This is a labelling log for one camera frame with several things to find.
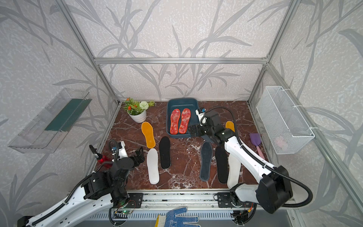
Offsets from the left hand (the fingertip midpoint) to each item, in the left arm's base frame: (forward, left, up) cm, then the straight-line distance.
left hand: (138, 151), depth 74 cm
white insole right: (-6, -54, -15) cm, 56 cm away
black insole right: (+3, -48, -16) cm, 51 cm away
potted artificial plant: (+33, +10, -4) cm, 35 cm away
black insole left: (+7, -11, -16) cm, 21 cm away
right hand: (+15, -30, +4) cm, 34 cm away
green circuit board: (-25, +5, -16) cm, 30 cm away
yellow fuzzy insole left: (+24, +3, -16) cm, 29 cm away
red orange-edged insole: (+36, -16, -14) cm, 42 cm away
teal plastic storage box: (+49, -29, -14) cm, 59 cm away
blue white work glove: (-28, -18, -15) cm, 37 cm away
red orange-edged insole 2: (+36, -24, -14) cm, 46 cm away
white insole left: (+4, -3, -17) cm, 17 cm away
